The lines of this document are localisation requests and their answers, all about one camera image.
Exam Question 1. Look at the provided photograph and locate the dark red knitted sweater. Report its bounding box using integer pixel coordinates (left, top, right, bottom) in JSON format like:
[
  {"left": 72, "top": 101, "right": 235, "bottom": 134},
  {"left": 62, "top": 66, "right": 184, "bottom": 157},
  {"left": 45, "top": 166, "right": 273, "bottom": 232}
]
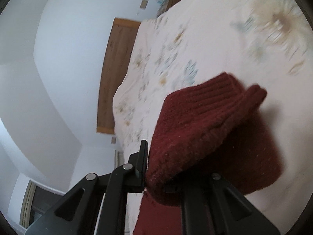
[{"left": 133, "top": 73, "right": 283, "bottom": 234}]

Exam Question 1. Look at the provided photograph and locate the wooden bed headboard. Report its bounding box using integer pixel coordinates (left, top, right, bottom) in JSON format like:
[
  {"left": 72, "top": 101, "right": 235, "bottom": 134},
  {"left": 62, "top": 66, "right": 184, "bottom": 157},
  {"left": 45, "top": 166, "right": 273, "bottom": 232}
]
[{"left": 97, "top": 18, "right": 141, "bottom": 134}]

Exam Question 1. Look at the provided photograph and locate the wooden right nightstand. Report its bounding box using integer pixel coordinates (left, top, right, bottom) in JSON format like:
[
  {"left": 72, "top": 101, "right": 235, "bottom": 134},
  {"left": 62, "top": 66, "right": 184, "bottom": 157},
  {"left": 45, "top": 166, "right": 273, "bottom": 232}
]
[{"left": 160, "top": 0, "right": 181, "bottom": 13}]

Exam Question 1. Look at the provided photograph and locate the dark window with frame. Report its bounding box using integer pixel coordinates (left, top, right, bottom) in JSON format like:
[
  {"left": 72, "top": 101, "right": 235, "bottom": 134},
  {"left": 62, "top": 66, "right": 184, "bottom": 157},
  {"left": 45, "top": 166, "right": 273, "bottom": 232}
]
[{"left": 19, "top": 180, "right": 65, "bottom": 229}]

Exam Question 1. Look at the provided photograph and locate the right wall switch plate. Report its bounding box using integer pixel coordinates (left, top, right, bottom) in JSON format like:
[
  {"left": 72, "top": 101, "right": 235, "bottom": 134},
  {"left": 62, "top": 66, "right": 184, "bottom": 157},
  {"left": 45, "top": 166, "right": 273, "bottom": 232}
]
[{"left": 140, "top": 0, "right": 148, "bottom": 10}]

